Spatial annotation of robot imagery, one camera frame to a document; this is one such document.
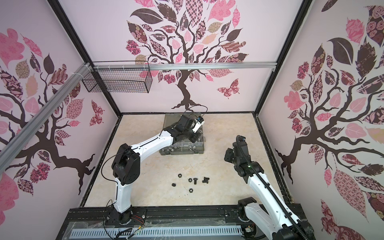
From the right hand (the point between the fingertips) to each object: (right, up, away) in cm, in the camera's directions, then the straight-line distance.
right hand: (230, 150), depth 82 cm
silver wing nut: (-34, +3, -19) cm, 39 cm away
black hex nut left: (-32, -20, +1) cm, 38 cm away
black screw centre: (-20, -18, +3) cm, 27 cm away
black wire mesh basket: (-60, +46, +13) cm, 76 cm away
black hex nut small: (-23, -19, +3) cm, 30 cm away
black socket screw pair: (-14, -18, +3) cm, 23 cm away
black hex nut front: (-22, -22, 0) cm, 31 cm away
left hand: (-18, +8, +8) cm, 21 cm away
